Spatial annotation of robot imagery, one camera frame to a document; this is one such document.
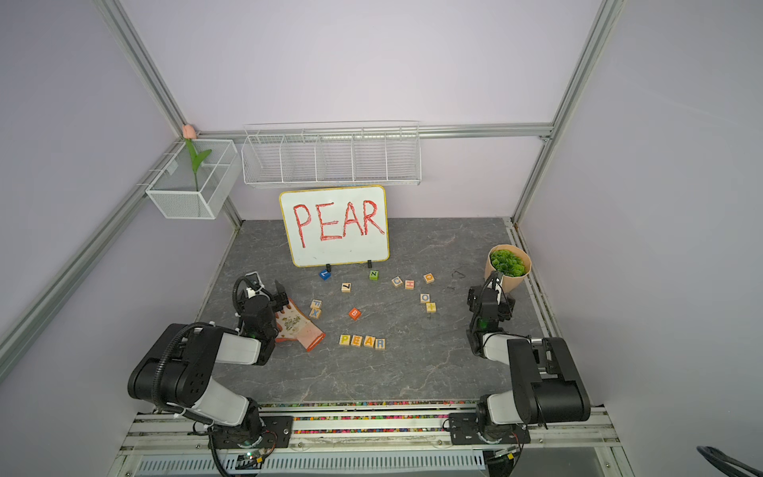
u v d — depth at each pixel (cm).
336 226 99
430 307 96
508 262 92
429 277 102
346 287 100
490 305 70
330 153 96
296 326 91
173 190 84
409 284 102
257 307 71
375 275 102
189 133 89
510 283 94
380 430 75
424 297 97
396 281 102
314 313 94
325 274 104
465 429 74
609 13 70
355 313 94
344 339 89
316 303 96
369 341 88
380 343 88
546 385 44
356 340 89
